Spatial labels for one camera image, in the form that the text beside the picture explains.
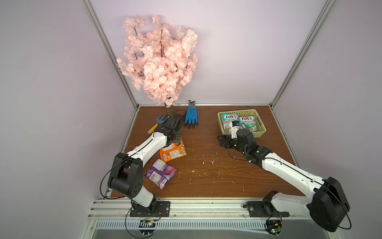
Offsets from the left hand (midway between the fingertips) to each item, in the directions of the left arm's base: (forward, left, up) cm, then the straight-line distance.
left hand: (175, 136), depth 91 cm
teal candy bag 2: (+15, -49, -5) cm, 52 cm away
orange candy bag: (-7, +3, -8) cm, 11 cm away
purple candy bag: (-21, +8, -8) cm, 24 cm away
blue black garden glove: (+22, -9, -7) cm, 24 cm away
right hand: (-4, -28, +9) cm, 30 cm away
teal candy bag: (+15, -34, -1) cm, 37 cm away
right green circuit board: (-44, -51, -11) cm, 68 cm away
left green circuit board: (-45, +11, -14) cm, 49 cm away
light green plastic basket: (+10, -57, -5) cm, 59 cm away
